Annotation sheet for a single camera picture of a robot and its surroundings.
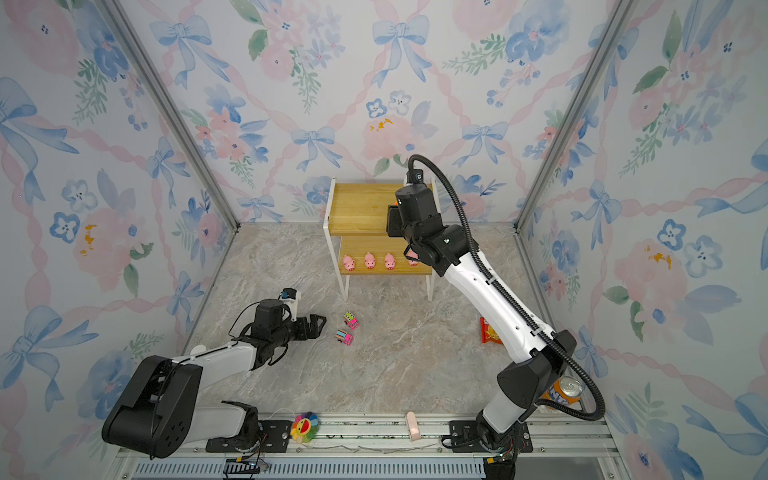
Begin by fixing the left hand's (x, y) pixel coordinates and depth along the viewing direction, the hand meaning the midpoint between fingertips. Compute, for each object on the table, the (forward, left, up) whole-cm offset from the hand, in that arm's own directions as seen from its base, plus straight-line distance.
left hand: (314, 317), depth 91 cm
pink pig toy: (+10, -23, +15) cm, 29 cm away
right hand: (+12, -26, +34) cm, 44 cm away
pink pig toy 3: (+9, -11, +15) cm, 21 cm away
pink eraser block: (-29, -29, 0) cm, 41 cm away
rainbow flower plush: (-29, -2, -3) cm, 30 cm away
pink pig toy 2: (+11, -17, +15) cm, 25 cm away
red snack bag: (-4, -53, -2) cm, 53 cm away
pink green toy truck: (-1, -11, -1) cm, 11 cm away
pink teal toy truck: (-6, -10, -1) cm, 11 cm away
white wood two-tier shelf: (+15, -14, +29) cm, 36 cm away
